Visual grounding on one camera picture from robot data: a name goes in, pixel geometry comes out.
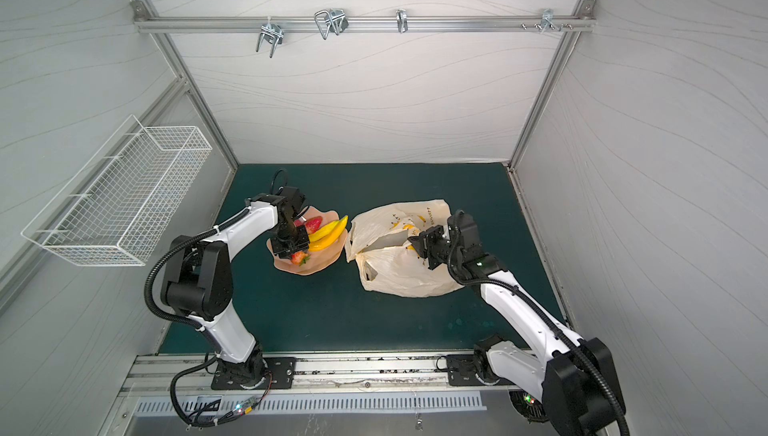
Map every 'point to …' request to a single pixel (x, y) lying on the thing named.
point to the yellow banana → (326, 235)
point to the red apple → (313, 224)
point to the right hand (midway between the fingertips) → (411, 228)
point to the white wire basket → (119, 205)
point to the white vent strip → (252, 406)
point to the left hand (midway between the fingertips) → (305, 247)
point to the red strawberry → (299, 258)
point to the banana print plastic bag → (387, 262)
